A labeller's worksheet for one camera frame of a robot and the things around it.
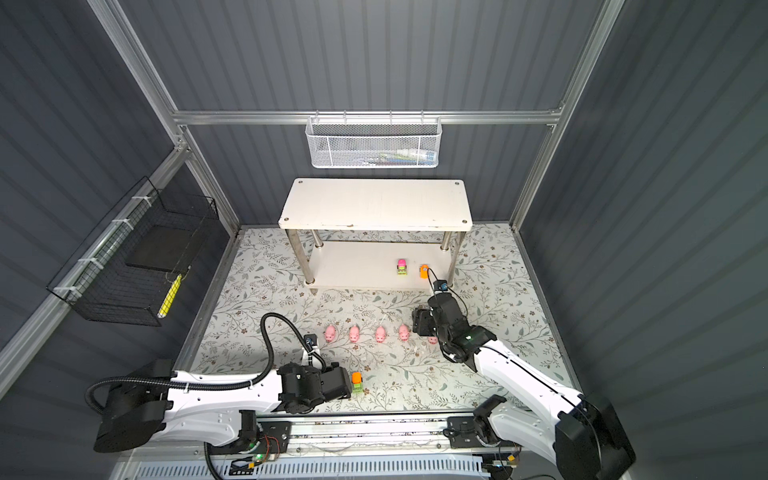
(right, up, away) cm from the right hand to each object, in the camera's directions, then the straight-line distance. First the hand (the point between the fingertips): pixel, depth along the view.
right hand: (425, 315), depth 84 cm
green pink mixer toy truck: (-6, +13, +14) cm, 20 cm away
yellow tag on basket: (-61, +8, -16) cm, 64 cm away
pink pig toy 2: (-21, -7, +6) cm, 23 cm away
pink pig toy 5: (+3, -8, +4) cm, 10 cm away
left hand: (-27, -16, -3) cm, 32 cm away
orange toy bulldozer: (+1, +12, +14) cm, 18 cm away
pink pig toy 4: (-6, -7, +6) cm, 11 cm away
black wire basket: (-74, +14, -14) cm, 77 cm away
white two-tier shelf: (-30, +31, -5) cm, 43 cm away
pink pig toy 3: (-13, -7, +5) cm, 16 cm away
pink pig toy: (-28, -7, +5) cm, 29 cm away
